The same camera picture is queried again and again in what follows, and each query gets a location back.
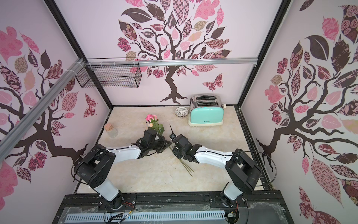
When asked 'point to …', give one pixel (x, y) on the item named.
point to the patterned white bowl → (181, 111)
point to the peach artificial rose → (151, 125)
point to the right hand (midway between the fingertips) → (179, 144)
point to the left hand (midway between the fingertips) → (172, 144)
